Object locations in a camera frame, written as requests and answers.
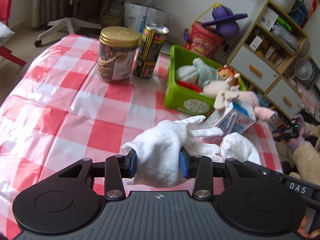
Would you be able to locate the blue white milk carton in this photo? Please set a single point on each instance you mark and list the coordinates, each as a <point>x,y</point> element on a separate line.
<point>237,116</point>

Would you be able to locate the cookie jar gold lid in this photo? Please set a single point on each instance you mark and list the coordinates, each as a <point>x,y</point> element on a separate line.
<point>117,51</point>

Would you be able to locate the white desk fan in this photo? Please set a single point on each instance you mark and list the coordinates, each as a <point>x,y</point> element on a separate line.
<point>303,69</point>

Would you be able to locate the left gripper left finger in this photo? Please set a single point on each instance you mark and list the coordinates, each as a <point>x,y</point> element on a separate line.
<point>118,167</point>

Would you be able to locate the white bunny plush toy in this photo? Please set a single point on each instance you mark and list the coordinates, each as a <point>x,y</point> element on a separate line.
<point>220,91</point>

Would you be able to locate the pink plush toy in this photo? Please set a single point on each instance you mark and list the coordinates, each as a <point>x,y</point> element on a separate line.
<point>262,113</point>

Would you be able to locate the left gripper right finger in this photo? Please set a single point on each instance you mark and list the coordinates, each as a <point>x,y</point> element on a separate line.
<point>200,168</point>

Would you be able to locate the red white checkered tablecloth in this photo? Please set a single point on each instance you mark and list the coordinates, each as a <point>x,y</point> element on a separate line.
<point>62,111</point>

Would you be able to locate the green plastic bin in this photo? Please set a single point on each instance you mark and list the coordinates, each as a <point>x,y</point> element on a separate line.
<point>184,99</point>

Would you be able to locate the purple hopper ball toy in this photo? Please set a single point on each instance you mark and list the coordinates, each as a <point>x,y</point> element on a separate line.
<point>225,22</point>

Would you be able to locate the white cloth glove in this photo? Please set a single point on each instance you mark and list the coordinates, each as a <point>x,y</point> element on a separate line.
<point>238,147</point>
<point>158,150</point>

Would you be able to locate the red plastic chair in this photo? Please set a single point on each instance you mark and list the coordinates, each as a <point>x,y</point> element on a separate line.
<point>7,33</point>

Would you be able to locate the black yellow drink can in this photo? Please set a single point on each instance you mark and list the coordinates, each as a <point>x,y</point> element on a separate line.
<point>153,39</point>

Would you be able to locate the teal patterned plush toy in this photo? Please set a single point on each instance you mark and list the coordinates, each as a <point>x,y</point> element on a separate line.
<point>206,74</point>

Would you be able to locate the santa claus plush toy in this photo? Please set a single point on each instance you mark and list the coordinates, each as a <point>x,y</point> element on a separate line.
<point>186,76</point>

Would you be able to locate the red chips bucket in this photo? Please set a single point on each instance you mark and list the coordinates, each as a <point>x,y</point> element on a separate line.
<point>202,40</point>

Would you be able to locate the white paper shopping bag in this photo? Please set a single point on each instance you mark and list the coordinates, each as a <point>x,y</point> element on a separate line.
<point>138,13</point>

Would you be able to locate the wooden shelf cabinet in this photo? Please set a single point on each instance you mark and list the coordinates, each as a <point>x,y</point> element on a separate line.
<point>265,48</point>

